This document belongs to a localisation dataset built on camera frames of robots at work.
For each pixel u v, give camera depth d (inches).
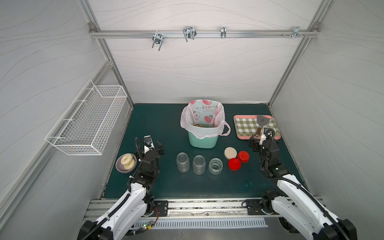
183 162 30.8
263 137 27.3
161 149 30.0
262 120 42.4
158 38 31.1
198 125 38.3
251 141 29.3
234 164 34.2
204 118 37.5
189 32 30.1
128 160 32.3
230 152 36.6
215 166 34.7
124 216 18.8
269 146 22.3
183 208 29.5
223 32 30.8
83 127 26.6
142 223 27.6
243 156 35.5
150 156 25.0
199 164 30.7
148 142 26.6
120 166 33.0
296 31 30.1
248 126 42.3
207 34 30.8
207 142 37.5
